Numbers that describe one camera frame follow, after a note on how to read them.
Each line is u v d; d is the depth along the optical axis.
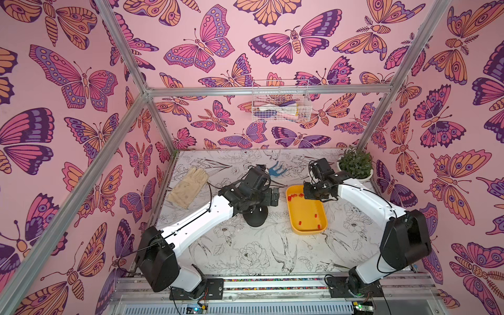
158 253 0.40
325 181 0.64
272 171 1.11
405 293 0.73
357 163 0.91
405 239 0.43
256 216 0.86
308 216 0.92
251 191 0.58
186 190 1.03
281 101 0.96
